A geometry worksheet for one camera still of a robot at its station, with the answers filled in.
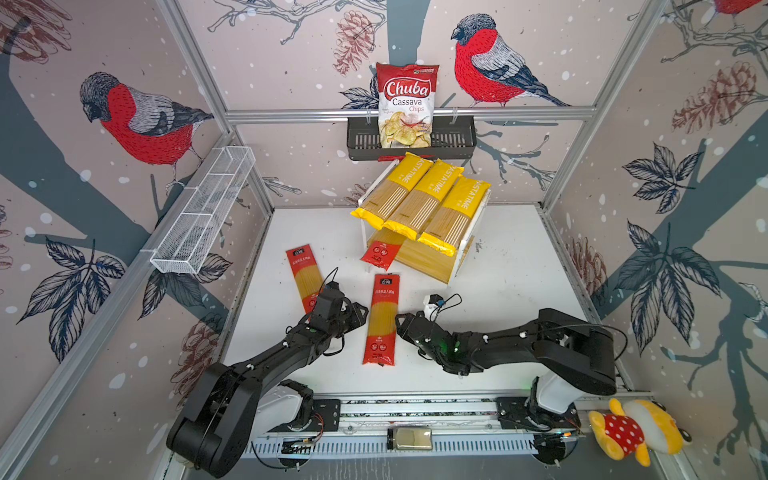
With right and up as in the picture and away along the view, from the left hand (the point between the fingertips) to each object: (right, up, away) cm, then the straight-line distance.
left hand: (365, 312), depth 86 cm
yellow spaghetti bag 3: (+21, +25, -18) cm, 37 cm away
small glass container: (+12, -24, -19) cm, 33 cm away
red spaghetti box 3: (+5, +19, -1) cm, 20 cm away
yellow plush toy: (+65, -21, -20) cm, 71 cm away
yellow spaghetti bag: (+7, +34, -11) cm, 36 cm away
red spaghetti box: (-21, +9, +13) cm, 26 cm away
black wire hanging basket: (+28, +54, +8) cm, 62 cm away
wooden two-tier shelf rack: (+16, +17, 0) cm, 23 cm away
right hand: (+8, -4, -2) cm, 10 cm away
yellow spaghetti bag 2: (+16, +32, -12) cm, 38 cm away
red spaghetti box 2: (+5, -3, +1) cm, 6 cm away
